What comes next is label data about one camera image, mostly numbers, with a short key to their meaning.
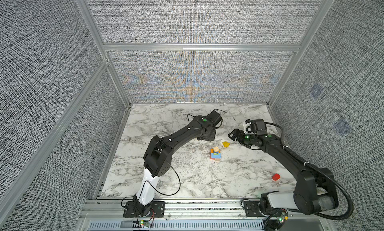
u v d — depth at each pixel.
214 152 0.88
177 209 0.75
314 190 0.41
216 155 0.89
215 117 0.69
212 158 0.90
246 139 0.75
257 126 0.67
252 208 0.73
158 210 0.73
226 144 0.97
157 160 0.50
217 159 0.90
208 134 0.71
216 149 0.88
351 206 0.38
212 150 0.88
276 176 0.81
